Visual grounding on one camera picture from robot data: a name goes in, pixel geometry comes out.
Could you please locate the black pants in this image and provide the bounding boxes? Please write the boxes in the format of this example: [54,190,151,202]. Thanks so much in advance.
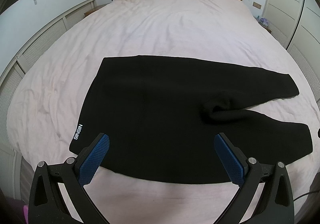
[69,56,313,184]

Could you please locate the white louvered cabinet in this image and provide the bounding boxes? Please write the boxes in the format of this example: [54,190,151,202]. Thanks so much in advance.
[1,0,97,200]

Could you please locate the blue tissue pack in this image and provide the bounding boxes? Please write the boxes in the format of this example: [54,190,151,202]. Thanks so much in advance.
[259,18,269,27]

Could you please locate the white wardrobe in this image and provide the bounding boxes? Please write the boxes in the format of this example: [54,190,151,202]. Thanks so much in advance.
[261,0,320,55]

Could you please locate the black cable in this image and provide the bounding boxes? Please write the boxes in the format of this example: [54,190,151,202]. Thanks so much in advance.
[292,188,320,202]

